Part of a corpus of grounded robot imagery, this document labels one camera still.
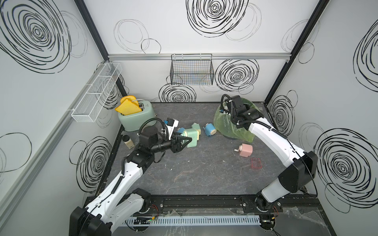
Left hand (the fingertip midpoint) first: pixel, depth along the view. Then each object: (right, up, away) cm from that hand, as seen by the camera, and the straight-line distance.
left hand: (187, 138), depth 69 cm
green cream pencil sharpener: (+3, +3, -3) cm, 5 cm away
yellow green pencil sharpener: (+6, +4, +29) cm, 30 cm away
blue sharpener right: (+14, +2, +27) cm, 30 cm away
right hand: (+32, +15, +8) cm, 37 cm away
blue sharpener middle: (-5, +1, +27) cm, 28 cm away
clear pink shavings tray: (+41, -18, +19) cm, 49 cm away
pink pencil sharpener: (+33, -10, +17) cm, 39 cm away
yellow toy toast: (-37, +18, +20) cm, 46 cm away
